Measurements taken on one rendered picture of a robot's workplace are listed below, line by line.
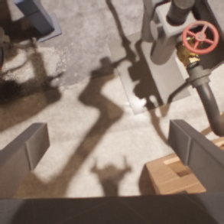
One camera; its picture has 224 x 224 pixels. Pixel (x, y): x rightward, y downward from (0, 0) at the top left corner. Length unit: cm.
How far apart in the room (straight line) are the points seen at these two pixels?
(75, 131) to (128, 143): 28
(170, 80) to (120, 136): 38
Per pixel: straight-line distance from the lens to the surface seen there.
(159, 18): 46
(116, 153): 84
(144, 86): 85
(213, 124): 47
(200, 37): 40
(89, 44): 97
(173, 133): 16
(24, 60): 108
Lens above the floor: 83
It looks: 82 degrees down
